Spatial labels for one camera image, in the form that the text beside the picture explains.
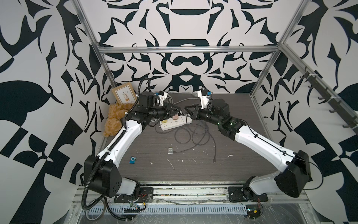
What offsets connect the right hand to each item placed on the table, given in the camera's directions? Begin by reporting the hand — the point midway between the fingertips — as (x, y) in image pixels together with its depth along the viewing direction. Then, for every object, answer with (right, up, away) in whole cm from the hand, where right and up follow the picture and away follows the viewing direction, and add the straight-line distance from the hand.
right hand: (184, 106), depth 71 cm
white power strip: (-8, -12, +28) cm, 32 cm away
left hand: (-3, -1, +3) cm, 4 cm away
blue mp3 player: (-30, -32, +14) cm, 47 cm away
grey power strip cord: (0, +6, +45) cm, 45 cm away
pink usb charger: (-5, -7, +29) cm, 30 cm away
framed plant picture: (-43, +10, +34) cm, 55 cm away
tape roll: (-47, -48, +1) cm, 67 cm away
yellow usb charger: (-13, -10, +28) cm, 32 cm away
